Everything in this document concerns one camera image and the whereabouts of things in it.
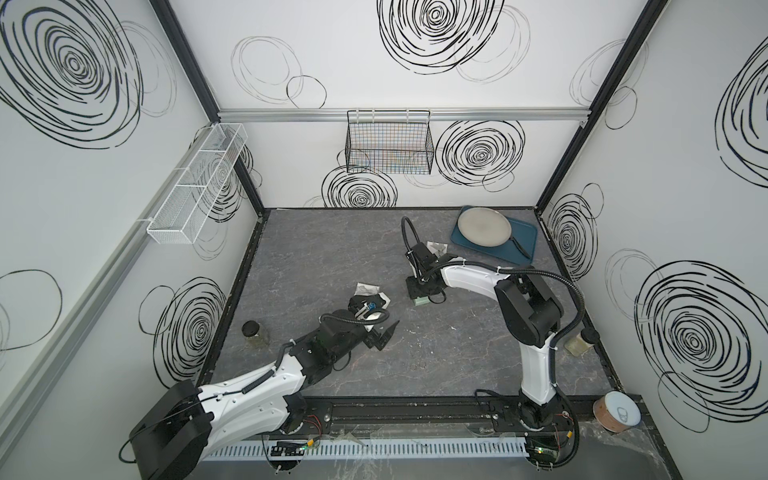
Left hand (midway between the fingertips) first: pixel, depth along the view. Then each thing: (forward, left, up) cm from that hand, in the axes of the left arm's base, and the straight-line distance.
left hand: (384, 309), depth 79 cm
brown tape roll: (-22, -56, -6) cm, 60 cm away
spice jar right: (-6, -53, -4) cm, 53 cm away
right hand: (+13, -10, -13) cm, 21 cm away
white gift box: (+11, +6, -10) cm, 16 cm away
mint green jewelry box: (+7, -11, -7) cm, 15 cm away
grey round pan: (+42, -39, -12) cm, 58 cm away
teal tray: (+39, -52, -11) cm, 66 cm away
